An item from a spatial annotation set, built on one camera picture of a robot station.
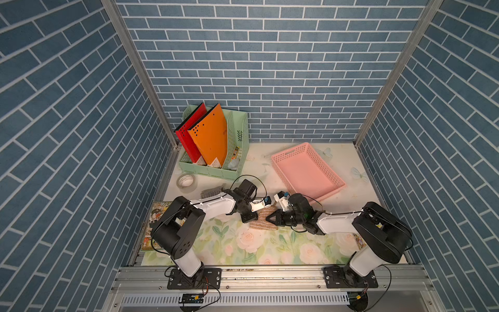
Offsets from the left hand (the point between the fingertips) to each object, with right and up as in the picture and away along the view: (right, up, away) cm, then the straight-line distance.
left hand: (257, 213), depth 91 cm
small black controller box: (-24, -27, -19) cm, 41 cm away
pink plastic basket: (+26, +19, +15) cm, 35 cm away
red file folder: (-33, +36, -4) cm, 49 cm away
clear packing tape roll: (-37, +13, +10) cm, 41 cm away
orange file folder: (-24, +38, +7) cm, 46 cm away
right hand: (+4, -2, -6) cm, 8 cm away
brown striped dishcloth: (+2, -3, -4) cm, 6 cm away
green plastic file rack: (-12, +33, +27) cm, 45 cm away
